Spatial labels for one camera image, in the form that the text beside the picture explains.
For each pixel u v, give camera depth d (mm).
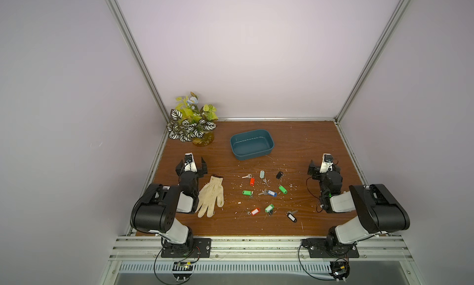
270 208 832
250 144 1072
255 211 831
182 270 722
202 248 730
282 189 898
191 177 691
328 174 793
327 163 778
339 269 696
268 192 895
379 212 443
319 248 726
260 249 742
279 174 944
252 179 925
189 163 757
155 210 455
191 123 852
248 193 895
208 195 876
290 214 816
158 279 620
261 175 948
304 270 687
